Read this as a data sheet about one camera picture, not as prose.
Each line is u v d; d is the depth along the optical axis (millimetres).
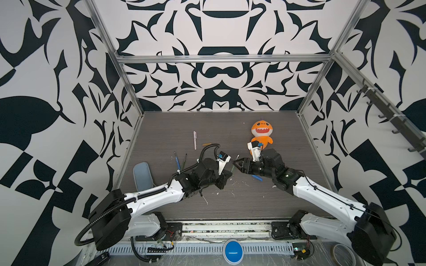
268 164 617
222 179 675
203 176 600
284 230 744
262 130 991
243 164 704
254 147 715
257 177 899
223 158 677
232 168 760
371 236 395
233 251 685
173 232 716
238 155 764
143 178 871
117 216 407
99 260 650
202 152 576
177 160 963
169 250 700
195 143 1023
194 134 1080
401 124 548
